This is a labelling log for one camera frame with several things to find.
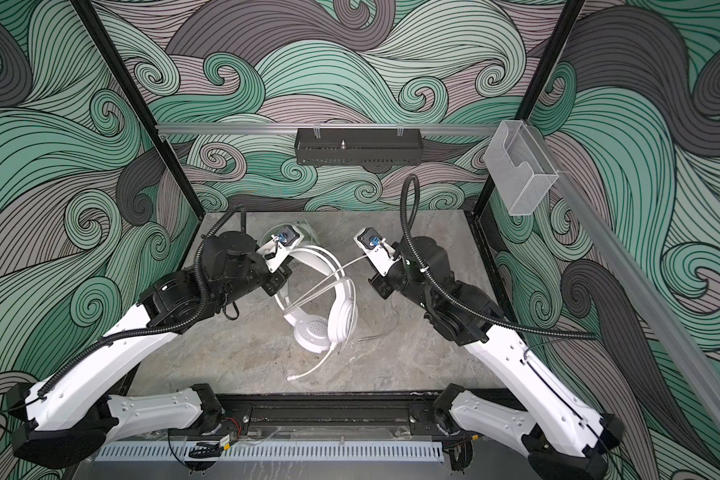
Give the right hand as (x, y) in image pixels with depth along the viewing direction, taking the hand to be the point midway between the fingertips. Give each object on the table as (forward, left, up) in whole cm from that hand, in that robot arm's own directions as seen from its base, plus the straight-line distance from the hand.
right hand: (371, 253), depth 63 cm
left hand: (+1, +17, 0) cm, 17 cm away
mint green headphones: (+29, +21, -27) cm, 45 cm away
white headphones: (-15, +11, -8) cm, 20 cm away
